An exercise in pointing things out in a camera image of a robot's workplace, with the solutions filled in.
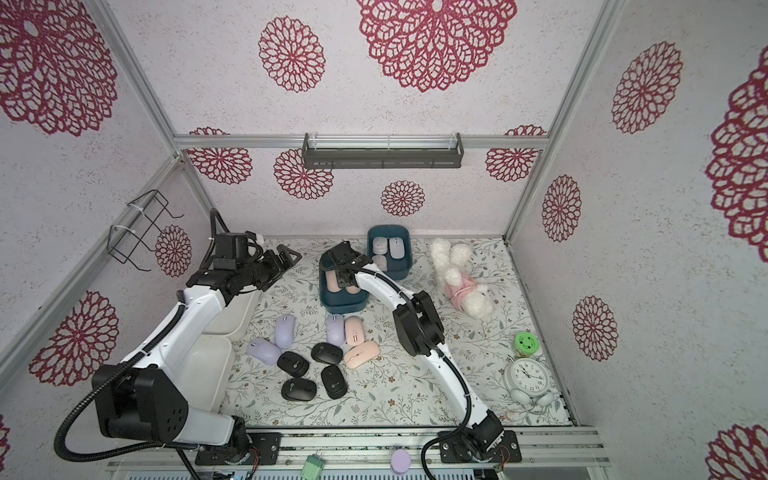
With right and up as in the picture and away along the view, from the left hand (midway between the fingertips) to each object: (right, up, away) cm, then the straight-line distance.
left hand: (292, 264), depth 83 cm
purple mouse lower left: (-10, -25, +6) cm, 28 cm away
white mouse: (+24, +8, +33) cm, 42 cm away
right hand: (+13, -2, +21) cm, 25 cm away
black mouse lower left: (+3, -34, -2) cm, 34 cm away
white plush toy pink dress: (+52, -9, +9) cm, 54 cm away
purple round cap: (+29, -43, -18) cm, 55 cm away
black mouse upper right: (+9, -26, +5) cm, 28 cm away
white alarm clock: (+65, -31, -2) cm, 72 cm away
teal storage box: (+12, -12, +14) cm, 22 cm away
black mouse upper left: (-1, -29, +3) cm, 29 cm away
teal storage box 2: (+32, -1, +28) cm, 42 cm away
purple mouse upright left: (-6, -20, +11) cm, 24 cm away
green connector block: (+9, -48, -13) cm, 50 cm away
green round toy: (+68, -23, +5) cm, 72 cm away
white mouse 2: (+31, +7, +34) cm, 46 cm away
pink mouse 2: (+19, -27, +5) cm, 33 cm away
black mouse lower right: (+12, -32, -1) cm, 34 cm away
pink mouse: (+15, -8, +20) cm, 26 cm away
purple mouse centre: (+10, -20, +9) cm, 24 cm away
